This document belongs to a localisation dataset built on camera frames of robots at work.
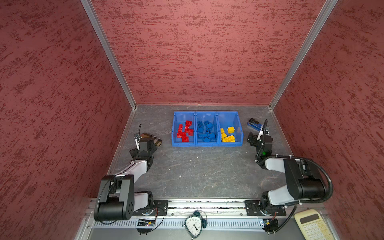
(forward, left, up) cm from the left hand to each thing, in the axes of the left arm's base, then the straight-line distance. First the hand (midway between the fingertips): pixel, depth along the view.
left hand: (143, 148), depth 91 cm
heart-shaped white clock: (-38, -33, 0) cm, 50 cm away
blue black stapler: (+22, -76, -3) cm, 79 cm away
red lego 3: (+10, -25, -4) cm, 27 cm away
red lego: (+12, -22, -3) cm, 26 cm away
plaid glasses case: (+10, +2, -4) cm, 11 cm away
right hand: (+9, -73, +3) cm, 73 cm away
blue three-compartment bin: (+25, -23, -4) cm, 34 cm away
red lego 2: (+13, -30, -1) cm, 32 cm away
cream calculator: (-38, -88, -2) cm, 96 cm away
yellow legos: (+8, -52, -1) cm, 53 cm away
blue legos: (+18, -39, -4) cm, 43 cm away
